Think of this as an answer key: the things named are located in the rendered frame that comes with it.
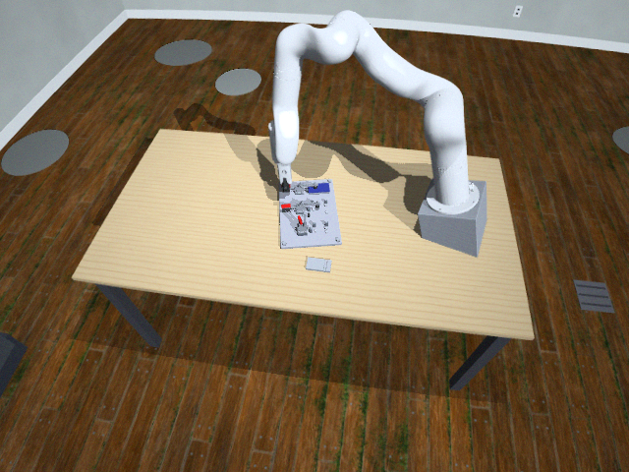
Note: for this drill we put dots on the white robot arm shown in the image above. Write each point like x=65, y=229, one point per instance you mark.
x=444, y=126

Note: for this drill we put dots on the blue rectangular block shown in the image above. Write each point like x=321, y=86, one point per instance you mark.
x=322, y=188

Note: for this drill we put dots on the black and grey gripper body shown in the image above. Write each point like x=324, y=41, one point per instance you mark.
x=284, y=171

